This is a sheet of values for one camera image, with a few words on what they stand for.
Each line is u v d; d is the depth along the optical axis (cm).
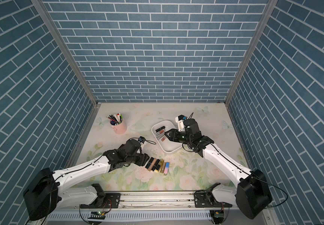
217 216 73
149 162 86
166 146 93
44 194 39
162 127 102
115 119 96
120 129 96
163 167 85
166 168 85
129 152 63
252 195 40
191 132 60
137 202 74
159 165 85
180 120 73
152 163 85
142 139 75
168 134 80
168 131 76
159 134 99
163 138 97
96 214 72
